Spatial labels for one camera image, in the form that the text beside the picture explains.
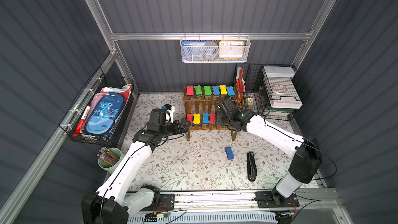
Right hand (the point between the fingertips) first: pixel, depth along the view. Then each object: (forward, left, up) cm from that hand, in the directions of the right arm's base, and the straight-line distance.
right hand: (222, 115), depth 84 cm
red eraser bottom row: (0, +18, -2) cm, 18 cm away
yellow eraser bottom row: (-1, +14, -2) cm, 14 cm away
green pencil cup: (-24, +54, -2) cm, 59 cm away
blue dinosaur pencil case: (-10, +52, +17) cm, 56 cm away
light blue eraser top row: (+10, +3, +10) cm, 15 cm away
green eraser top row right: (+10, +8, +10) cm, 16 cm away
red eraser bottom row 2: (0, +5, -2) cm, 6 cm away
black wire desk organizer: (+31, -29, -19) cm, 47 cm away
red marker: (-14, +61, +15) cm, 65 cm away
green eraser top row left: (+10, +13, +10) cm, 19 cm away
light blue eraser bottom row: (-1, +9, -2) cm, 9 cm away
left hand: (-8, +20, +3) cm, 22 cm away
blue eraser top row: (+10, -4, +10) cm, 15 cm away
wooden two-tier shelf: (+4, +12, -3) cm, 13 cm away
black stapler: (-25, -15, -14) cm, 32 cm away
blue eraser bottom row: (-14, -5, -17) cm, 22 cm away
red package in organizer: (+37, -17, -10) cm, 42 cm away
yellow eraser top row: (+10, -1, +10) cm, 14 cm away
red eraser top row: (+9, +18, +10) cm, 22 cm away
